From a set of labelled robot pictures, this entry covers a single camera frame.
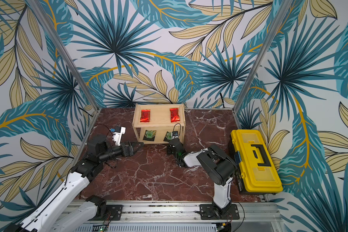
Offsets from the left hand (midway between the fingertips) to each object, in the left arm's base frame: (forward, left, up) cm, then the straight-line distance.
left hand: (139, 146), depth 71 cm
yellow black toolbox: (-10, -58, -6) cm, 59 cm away
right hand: (+15, -15, -21) cm, 30 cm away
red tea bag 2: (+22, -17, -1) cm, 28 cm away
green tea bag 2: (+20, -14, -21) cm, 32 cm away
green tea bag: (+21, 0, -21) cm, 29 cm away
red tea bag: (+21, 0, -1) cm, 22 cm away
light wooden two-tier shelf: (+17, -5, -3) cm, 18 cm away
